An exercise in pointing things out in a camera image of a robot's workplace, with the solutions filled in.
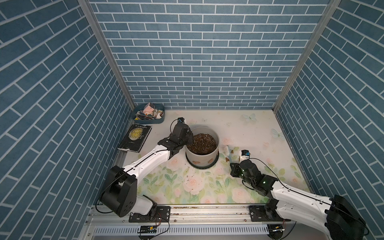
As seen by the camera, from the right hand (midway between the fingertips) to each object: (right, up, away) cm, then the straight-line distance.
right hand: (230, 165), depth 84 cm
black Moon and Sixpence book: (-62, +14, +17) cm, 66 cm away
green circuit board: (-43, -28, -12) cm, 52 cm away
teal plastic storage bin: (-56, +32, +27) cm, 70 cm away
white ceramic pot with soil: (-14, +9, +2) cm, 17 cm away
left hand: (-20, +17, +2) cm, 27 cm away
